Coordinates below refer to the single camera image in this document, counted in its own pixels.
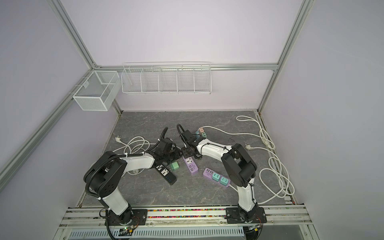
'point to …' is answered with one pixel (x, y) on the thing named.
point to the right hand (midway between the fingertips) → (187, 152)
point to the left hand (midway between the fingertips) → (183, 155)
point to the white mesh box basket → (99, 91)
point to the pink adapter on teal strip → (201, 129)
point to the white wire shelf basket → (166, 78)
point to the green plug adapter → (174, 165)
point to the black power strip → (166, 174)
